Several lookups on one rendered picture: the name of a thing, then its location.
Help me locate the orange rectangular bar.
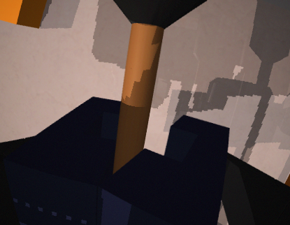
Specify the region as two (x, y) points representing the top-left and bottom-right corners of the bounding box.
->
(0, 0), (47, 29)

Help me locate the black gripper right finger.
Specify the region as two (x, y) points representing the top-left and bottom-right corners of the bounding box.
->
(222, 153), (290, 225)

